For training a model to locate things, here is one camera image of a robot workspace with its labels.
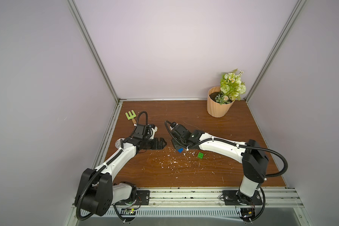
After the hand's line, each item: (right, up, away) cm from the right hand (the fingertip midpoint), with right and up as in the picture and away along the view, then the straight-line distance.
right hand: (174, 139), depth 84 cm
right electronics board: (+37, -35, -14) cm, 53 cm away
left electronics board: (-24, -35, -13) cm, 45 cm away
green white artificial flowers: (+38, +33, +6) cm, 50 cm away
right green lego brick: (+16, -11, +3) cm, 20 cm away
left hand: (-8, -2, +1) cm, 8 cm away
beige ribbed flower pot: (+29, +19, +16) cm, 38 cm away
